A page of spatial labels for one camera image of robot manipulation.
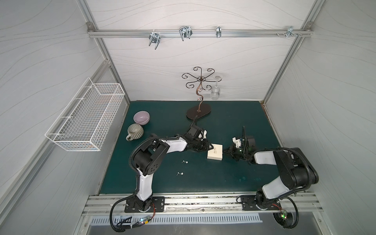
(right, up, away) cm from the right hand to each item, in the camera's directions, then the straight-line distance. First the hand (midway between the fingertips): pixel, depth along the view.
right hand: (222, 150), depth 92 cm
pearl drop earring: (-24, -6, -4) cm, 25 cm away
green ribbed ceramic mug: (-59, +11, +8) cm, 61 cm away
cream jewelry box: (-4, -1, -3) cm, 6 cm away
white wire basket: (-71, +18, -24) cm, 77 cm away
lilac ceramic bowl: (-57, +21, +15) cm, 62 cm away
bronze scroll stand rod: (-15, +45, -1) cm, 48 cm away
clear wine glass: (-3, +39, +4) cm, 39 cm away
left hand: (-6, +1, -3) cm, 7 cm away
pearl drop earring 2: (-25, -11, -8) cm, 29 cm away
